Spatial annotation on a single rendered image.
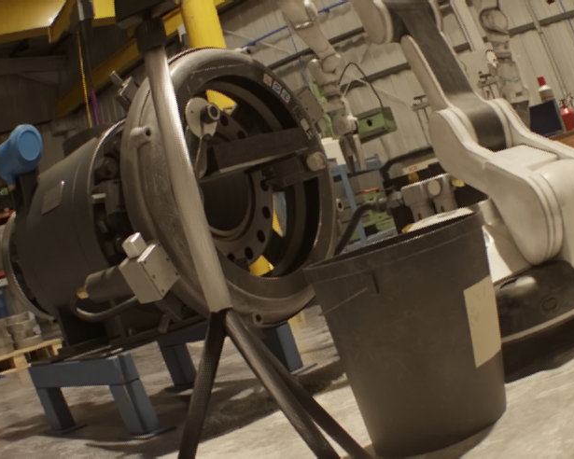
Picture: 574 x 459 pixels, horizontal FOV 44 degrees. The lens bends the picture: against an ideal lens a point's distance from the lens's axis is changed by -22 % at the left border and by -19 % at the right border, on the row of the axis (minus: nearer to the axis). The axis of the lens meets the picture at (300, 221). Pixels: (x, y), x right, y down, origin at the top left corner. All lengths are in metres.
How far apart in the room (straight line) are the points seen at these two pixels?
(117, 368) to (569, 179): 1.26
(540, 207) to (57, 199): 1.43
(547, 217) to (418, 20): 0.77
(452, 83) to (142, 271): 0.86
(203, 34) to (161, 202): 4.22
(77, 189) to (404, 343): 1.28
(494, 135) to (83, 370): 1.28
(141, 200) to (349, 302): 0.77
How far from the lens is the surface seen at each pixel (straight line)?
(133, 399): 2.15
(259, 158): 2.18
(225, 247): 2.22
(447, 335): 1.26
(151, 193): 1.92
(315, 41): 2.67
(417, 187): 2.80
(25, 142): 2.57
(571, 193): 1.62
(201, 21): 6.11
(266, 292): 2.10
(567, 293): 1.60
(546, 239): 1.59
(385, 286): 1.24
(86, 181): 2.26
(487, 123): 1.94
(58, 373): 2.40
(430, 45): 2.08
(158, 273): 1.88
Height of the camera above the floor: 0.43
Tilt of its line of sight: 1 degrees up
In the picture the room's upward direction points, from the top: 17 degrees counter-clockwise
